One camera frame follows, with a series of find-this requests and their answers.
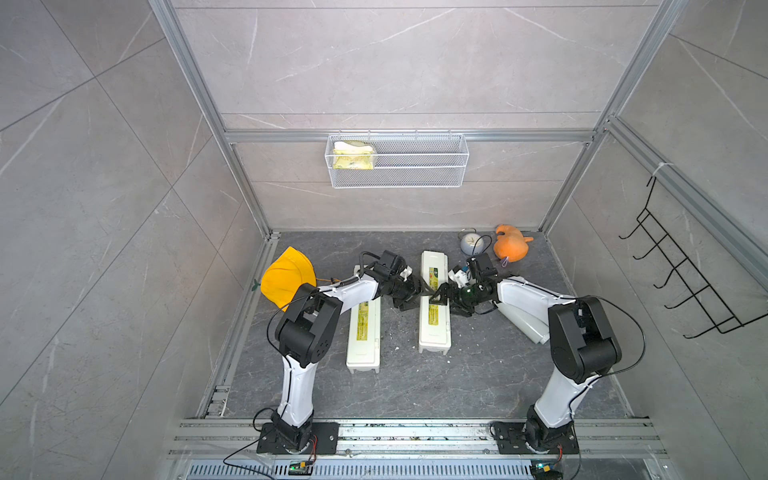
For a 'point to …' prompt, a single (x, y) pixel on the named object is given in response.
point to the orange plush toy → (512, 244)
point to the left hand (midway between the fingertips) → (433, 295)
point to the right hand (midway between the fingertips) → (440, 304)
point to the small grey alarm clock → (468, 241)
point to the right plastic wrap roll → (527, 305)
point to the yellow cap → (282, 279)
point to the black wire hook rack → (722, 318)
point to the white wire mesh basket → (397, 161)
